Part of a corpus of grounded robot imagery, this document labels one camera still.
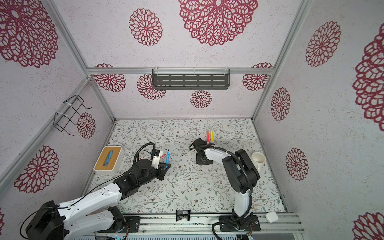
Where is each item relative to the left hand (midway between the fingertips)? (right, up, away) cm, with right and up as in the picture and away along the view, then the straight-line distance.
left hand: (169, 167), depth 80 cm
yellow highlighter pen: (+27, +16, +29) cm, 43 cm away
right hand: (+20, +1, +17) cm, 26 cm away
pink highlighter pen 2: (-2, +8, -9) cm, 12 cm away
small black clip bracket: (+7, -23, -5) cm, 24 cm away
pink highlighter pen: (+24, +15, +29) cm, 41 cm away
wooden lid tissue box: (-39, +1, +12) cm, 41 cm away
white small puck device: (+53, -24, -5) cm, 58 cm away
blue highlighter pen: (0, +5, -3) cm, 6 cm away
